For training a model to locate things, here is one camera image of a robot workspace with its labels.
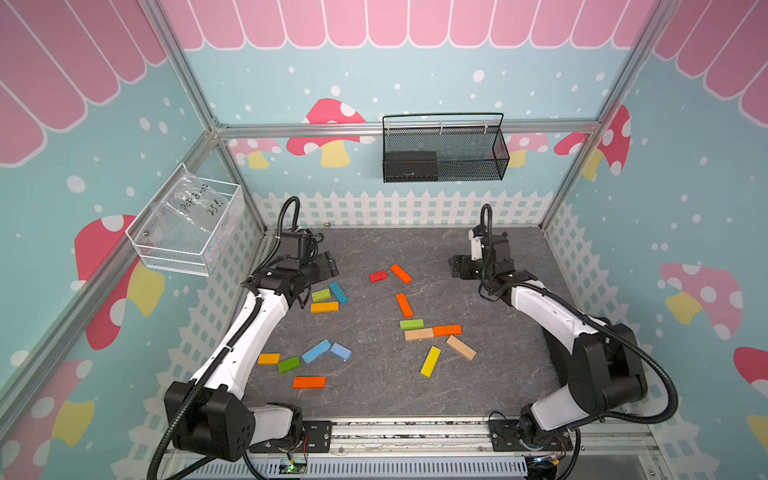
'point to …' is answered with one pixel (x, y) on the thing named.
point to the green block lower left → (289, 364)
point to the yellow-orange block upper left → (324, 307)
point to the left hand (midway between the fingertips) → (325, 270)
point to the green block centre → (412, 324)
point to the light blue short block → (341, 350)
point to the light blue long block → (319, 349)
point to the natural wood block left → (418, 334)
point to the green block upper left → (321, 295)
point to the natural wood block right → (461, 348)
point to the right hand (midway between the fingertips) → (459, 258)
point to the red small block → (382, 275)
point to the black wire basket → (470, 146)
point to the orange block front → (309, 382)
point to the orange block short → (452, 329)
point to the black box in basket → (410, 166)
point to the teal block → (339, 293)
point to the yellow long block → (432, 358)
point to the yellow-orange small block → (269, 358)
